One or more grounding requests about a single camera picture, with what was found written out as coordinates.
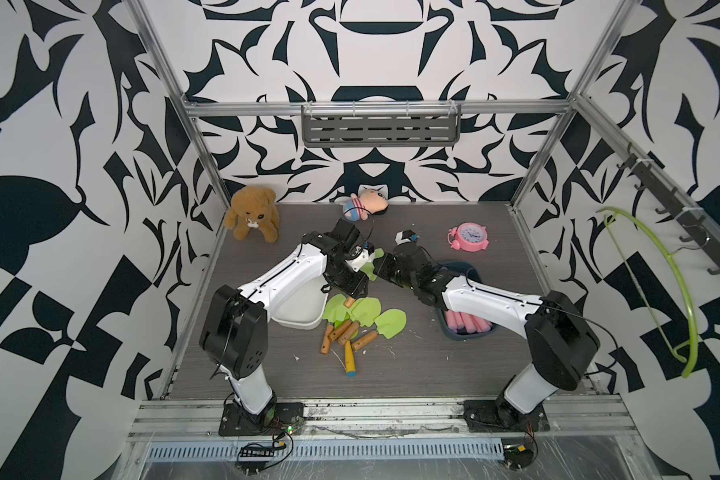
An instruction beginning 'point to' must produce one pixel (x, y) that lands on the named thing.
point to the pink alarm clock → (469, 237)
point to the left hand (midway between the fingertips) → (358, 284)
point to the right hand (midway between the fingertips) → (371, 256)
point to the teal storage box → (469, 270)
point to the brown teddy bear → (253, 207)
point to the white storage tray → (301, 306)
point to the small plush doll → (370, 199)
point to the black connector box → (516, 456)
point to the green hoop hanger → (680, 359)
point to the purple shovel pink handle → (466, 323)
